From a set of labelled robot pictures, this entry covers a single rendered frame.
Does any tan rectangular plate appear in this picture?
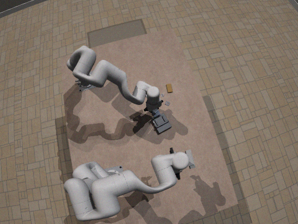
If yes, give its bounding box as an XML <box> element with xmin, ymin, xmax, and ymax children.
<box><xmin>166</xmin><ymin>84</ymin><xmax>172</xmax><ymax>93</ymax></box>

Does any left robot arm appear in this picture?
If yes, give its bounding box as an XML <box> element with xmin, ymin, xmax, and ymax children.
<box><xmin>66</xmin><ymin>46</ymin><xmax>160</xmax><ymax>105</ymax></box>

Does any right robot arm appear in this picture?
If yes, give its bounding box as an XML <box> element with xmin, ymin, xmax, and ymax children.
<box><xmin>64</xmin><ymin>150</ymin><xmax>195</xmax><ymax>221</ymax></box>

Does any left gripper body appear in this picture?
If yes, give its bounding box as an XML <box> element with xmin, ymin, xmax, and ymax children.
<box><xmin>146</xmin><ymin>98</ymin><xmax>162</xmax><ymax>112</ymax></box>

